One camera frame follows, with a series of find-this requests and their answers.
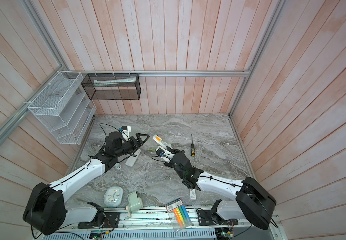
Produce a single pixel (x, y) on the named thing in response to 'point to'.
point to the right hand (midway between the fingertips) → (168, 146)
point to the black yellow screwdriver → (193, 152)
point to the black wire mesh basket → (112, 86)
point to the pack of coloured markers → (179, 217)
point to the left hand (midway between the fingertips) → (146, 142)
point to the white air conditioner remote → (159, 141)
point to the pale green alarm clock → (113, 196)
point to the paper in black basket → (100, 82)
